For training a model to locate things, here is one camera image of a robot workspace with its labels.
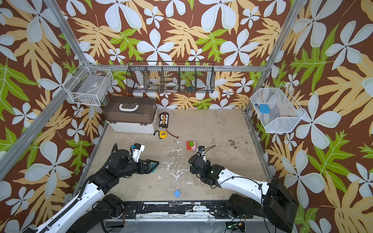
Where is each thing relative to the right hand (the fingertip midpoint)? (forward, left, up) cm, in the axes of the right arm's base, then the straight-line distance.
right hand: (193, 163), depth 84 cm
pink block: (+11, -1, -3) cm, 12 cm away
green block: (+14, +1, -1) cm, 14 cm away
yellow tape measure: (+25, +21, -5) cm, 33 cm away
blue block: (-15, +10, -7) cm, 19 cm away
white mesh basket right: (+18, -50, +24) cm, 58 cm away
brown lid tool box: (+27, +38, +14) cm, 49 cm away
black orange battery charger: (+38, +22, -4) cm, 44 cm away
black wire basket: (+52, +14, +25) cm, 59 cm away
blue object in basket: (+26, -44, +19) cm, 54 cm away
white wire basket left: (+38, +62, +28) cm, 78 cm away
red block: (+12, +3, -2) cm, 13 cm away
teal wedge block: (-7, +21, +14) cm, 26 cm away
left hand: (-3, +22, +9) cm, 24 cm away
